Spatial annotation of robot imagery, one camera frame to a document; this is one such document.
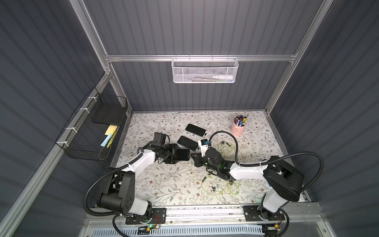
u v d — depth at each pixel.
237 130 0.99
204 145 0.77
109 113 0.81
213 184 0.84
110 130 0.75
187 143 1.05
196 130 1.11
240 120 0.97
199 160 0.74
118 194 0.43
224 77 0.89
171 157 0.79
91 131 0.73
